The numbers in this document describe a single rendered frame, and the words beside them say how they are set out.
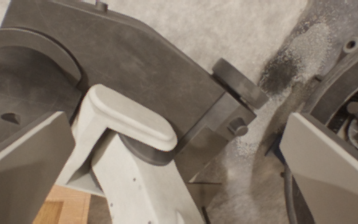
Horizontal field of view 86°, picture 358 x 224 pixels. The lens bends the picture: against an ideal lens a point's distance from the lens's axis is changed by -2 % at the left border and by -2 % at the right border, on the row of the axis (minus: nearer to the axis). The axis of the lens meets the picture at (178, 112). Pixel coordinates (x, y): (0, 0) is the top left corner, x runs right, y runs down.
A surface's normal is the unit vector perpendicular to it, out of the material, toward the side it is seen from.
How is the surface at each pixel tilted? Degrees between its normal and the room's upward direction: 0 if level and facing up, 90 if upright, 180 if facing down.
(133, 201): 73
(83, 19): 0
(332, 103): 90
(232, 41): 0
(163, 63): 0
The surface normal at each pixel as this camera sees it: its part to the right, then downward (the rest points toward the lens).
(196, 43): 0.22, 0.54
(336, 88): -0.93, -0.14
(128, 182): -0.65, -0.26
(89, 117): -0.51, -0.08
